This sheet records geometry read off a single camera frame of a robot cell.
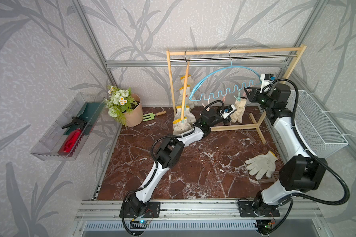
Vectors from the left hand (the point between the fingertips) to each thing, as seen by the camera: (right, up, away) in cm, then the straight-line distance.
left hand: (236, 109), depth 85 cm
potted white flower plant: (-63, +2, -5) cm, 63 cm away
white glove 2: (-28, -3, -4) cm, 28 cm away
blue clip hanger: (-2, +23, +22) cm, 32 cm away
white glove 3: (-32, -9, -10) cm, 35 cm away
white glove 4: (+17, -33, +4) cm, 38 cm away
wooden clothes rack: (+22, -11, +20) cm, 32 cm away
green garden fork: (-57, -3, +30) cm, 64 cm away
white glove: (+2, -3, +2) cm, 4 cm away
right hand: (+3, +11, -7) cm, 14 cm away
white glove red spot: (-28, +5, +9) cm, 29 cm away
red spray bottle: (-75, -14, -25) cm, 80 cm away
